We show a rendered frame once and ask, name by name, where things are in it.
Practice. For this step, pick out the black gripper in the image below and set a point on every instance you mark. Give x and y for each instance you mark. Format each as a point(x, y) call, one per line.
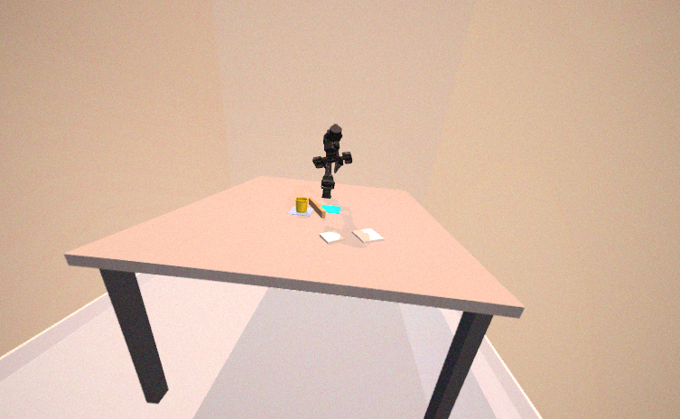
point(320, 162)

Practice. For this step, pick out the yellow cup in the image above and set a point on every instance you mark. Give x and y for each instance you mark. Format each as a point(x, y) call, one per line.
point(301, 204)

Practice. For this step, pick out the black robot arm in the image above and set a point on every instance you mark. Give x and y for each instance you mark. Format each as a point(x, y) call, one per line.
point(331, 141)

